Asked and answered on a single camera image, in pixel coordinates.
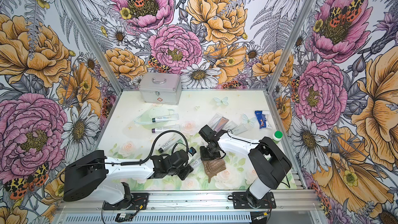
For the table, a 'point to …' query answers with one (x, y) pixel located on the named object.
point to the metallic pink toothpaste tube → (221, 124)
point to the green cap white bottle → (278, 136)
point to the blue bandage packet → (261, 118)
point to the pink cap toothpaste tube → (214, 120)
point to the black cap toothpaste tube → (231, 126)
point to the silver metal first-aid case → (160, 88)
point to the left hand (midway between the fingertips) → (187, 170)
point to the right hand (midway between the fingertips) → (206, 162)
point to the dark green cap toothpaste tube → (164, 118)
